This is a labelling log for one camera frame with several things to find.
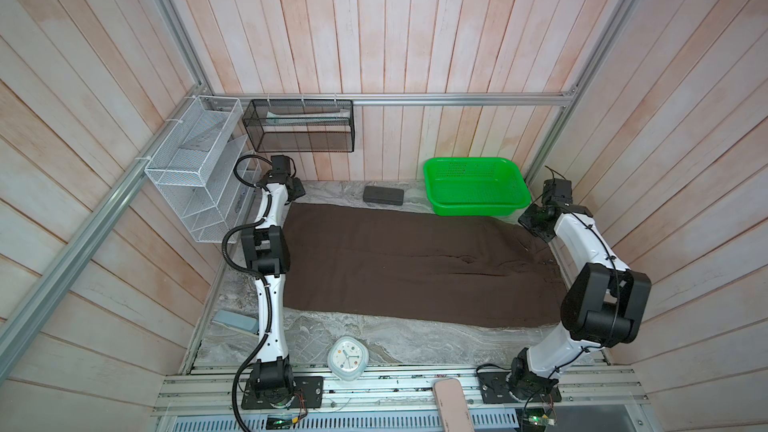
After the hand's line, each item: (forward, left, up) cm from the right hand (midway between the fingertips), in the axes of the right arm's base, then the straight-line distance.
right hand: (528, 220), depth 91 cm
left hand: (+17, +79, -7) cm, 81 cm away
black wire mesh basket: (+31, +75, +13) cm, 83 cm away
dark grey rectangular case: (+21, +46, -12) cm, 52 cm away
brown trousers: (-10, +46, -12) cm, 49 cm away
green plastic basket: (+27, +9, -13) cm, 31 cm away
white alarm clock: (-39, +54, -10) cm, 67 cm away
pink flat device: (-48, +28, -11) cm, 57 cm away
